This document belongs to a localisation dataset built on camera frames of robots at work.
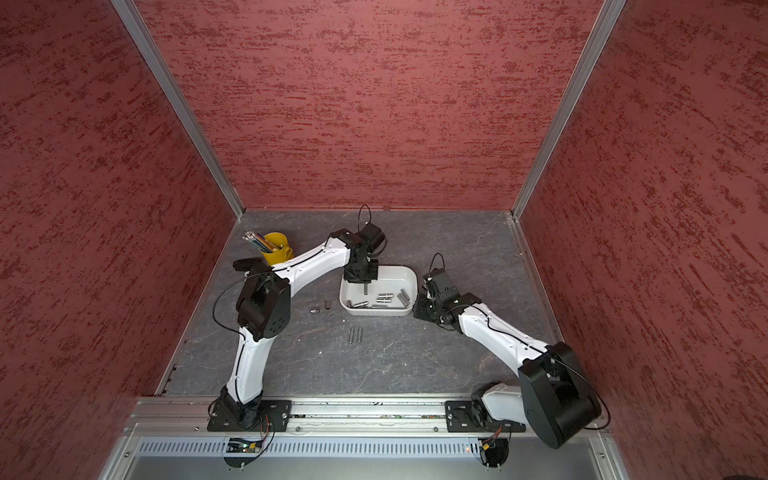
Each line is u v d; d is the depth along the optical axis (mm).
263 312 549
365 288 921
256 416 682
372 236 774
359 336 874
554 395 415
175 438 711
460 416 741
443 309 655
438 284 681
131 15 710
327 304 945
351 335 875
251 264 1004
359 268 798
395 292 972
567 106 881
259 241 921
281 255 970
